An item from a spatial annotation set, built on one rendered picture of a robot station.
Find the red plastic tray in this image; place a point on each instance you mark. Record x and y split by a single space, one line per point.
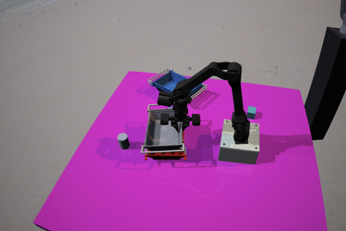
167 156

